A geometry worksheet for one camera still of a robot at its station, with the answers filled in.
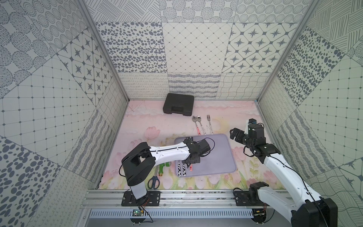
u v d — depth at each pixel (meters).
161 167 0.84
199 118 1.07
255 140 0.61
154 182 0.80
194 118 1.07
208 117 1.10
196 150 0.59
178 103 1.18
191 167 0.82
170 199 0.75
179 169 0.84
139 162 0.48
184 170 0.82
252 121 0.73
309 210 0.38
